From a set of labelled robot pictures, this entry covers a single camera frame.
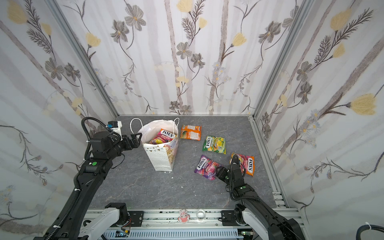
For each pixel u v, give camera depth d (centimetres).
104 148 55
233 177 66
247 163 91
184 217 72
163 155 78
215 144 99
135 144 67
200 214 76
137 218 74
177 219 74
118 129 65
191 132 107
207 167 90
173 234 70
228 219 73
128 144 65
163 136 84
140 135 73
